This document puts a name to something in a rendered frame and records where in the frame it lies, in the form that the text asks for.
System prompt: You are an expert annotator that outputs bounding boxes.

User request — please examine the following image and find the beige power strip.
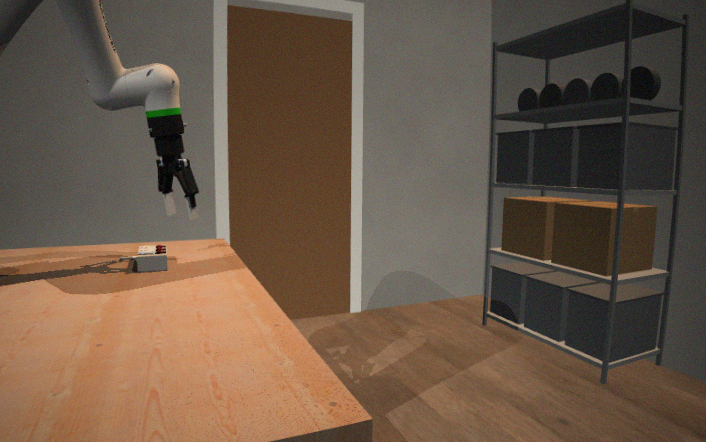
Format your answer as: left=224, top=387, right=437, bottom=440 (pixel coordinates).
left=120, top=245, right=168, bottom=272

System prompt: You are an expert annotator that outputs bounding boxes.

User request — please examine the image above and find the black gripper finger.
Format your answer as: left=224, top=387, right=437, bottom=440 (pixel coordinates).
left=168, top=159, right=199, bottom=220
left=156, top=159, right=176, bottom=216

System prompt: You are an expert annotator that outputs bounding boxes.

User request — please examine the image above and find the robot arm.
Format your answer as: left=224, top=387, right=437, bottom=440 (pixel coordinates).
left=0, top=0, right=186, bottom=138

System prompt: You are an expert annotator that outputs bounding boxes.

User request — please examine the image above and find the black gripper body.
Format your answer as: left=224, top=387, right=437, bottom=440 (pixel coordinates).
left=154, top=135, right=184, bottom=172

